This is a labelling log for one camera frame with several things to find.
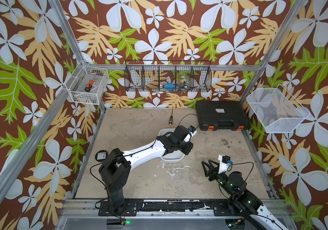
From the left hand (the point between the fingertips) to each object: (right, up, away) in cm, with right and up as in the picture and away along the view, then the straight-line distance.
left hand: (193, 144), depth 82 cm
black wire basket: (-14, +45, +17) cm, 51 cm away
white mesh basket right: (+48, +19, -2) cm, 52 cm away
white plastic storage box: (-9, -9, +10) cm, 16 cm away
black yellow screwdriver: (-12, +14, +29) cm, 34 cm away
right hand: (+5, -9, -4) cm, 11 cm away
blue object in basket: (-13, +37, +12) cm, 41 cm away
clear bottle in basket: (-4, +40, +15) cm, 43 cm away
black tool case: (+29, +18, +29) cm, 45 cm away
